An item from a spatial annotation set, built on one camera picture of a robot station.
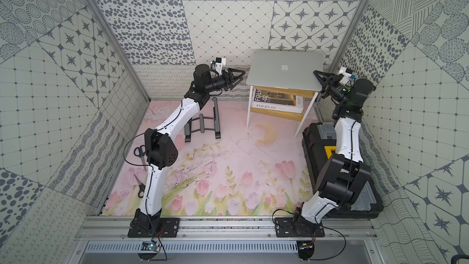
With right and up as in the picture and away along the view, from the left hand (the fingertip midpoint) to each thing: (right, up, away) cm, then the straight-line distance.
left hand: (242, 70), depth 79 cm
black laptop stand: (-23, -24, +25) cm, 42 cm away
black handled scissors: (-48, -54, +5) cm, 72 cm away
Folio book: (+10, -11, +16) cm, 22 cm away
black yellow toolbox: (+35, -31, +3) cm, 47 cm away
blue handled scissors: (-55, -39, +16) cm, 69 cm away
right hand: (+28, -3, -8) cm, 29 cm away
